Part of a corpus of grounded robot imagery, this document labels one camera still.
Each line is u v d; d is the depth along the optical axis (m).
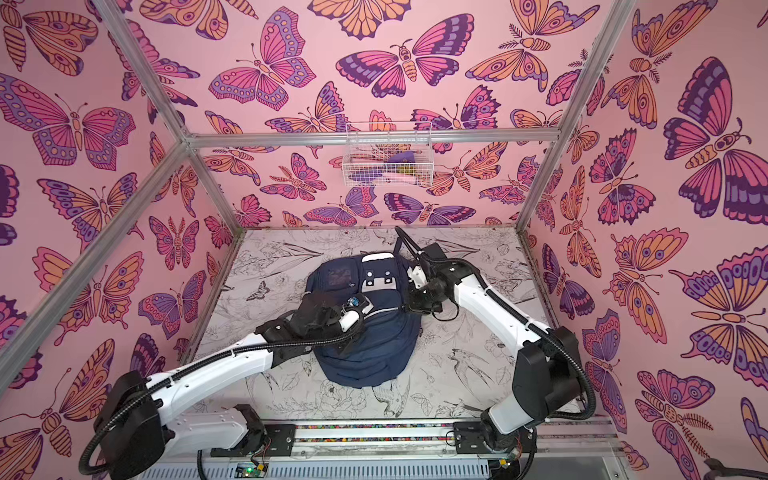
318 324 0.62
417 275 0.78
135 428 0.40
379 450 0.73
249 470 0.72
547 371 0.43
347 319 0.68
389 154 0.96
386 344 0.78
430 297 0.69
